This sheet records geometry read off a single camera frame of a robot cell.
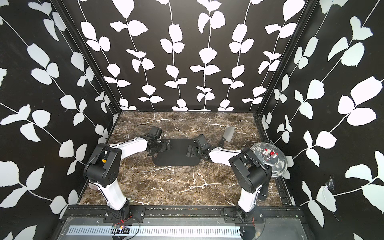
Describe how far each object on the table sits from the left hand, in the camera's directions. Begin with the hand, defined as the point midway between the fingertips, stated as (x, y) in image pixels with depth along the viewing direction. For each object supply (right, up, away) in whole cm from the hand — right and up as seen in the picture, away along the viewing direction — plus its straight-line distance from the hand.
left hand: (167, 146), depth 97 cm
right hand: (+17, -3, -2) cm, 17 cm away
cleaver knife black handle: (+37, +2, +6) cm, 38 cm away
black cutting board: (+7, -6, -1) cm, 9 cm away
